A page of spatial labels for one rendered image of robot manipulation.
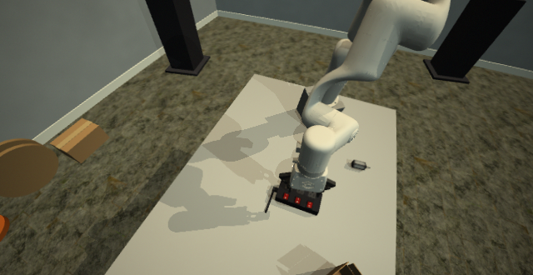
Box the brown cardboard box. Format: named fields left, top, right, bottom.
left=327, top=262, right=362, bottom=275

